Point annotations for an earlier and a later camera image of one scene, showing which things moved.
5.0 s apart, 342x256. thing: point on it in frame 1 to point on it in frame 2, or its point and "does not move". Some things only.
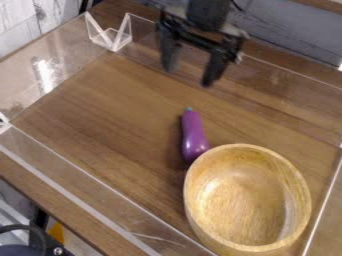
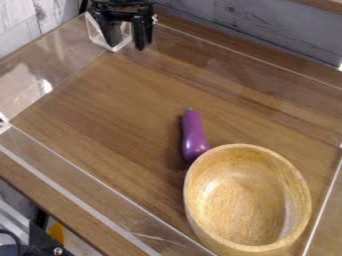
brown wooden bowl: [247, 200] does not move
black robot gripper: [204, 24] to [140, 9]
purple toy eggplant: [194, 139] does not move
